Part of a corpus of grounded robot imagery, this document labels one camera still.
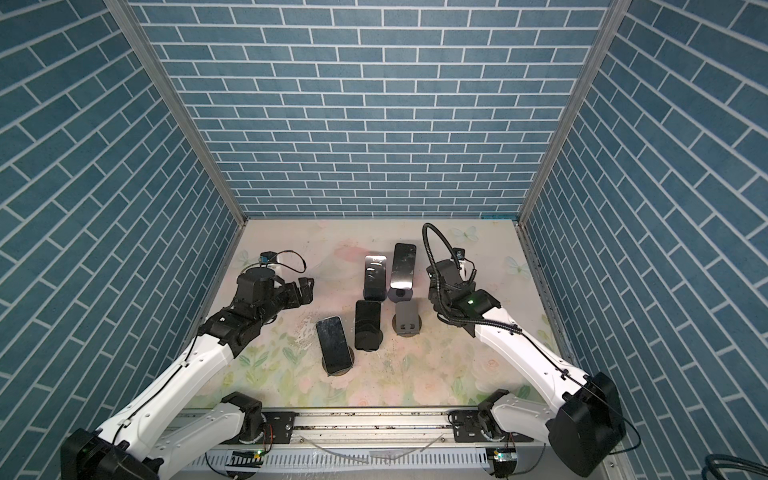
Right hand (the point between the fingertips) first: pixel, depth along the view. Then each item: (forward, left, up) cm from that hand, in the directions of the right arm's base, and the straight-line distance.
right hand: (443, 280), depth 82 cm
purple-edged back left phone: (+5, +21, -9) cm, 23 cm away
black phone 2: (-11, +21, -8) cm, 25 cm away
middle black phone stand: (-11, +21, -18) cm, 30 cm away
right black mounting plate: (-33, -7, -17) cm, 37 cm away
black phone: (-17, +29, -8) cm, 34 cm away
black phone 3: (+9, +12, -6) cm, 16 cm away
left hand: (-5, +39, +2) cm, 39 cm away
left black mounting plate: (-35, +39, -16) cm, 55 cm away
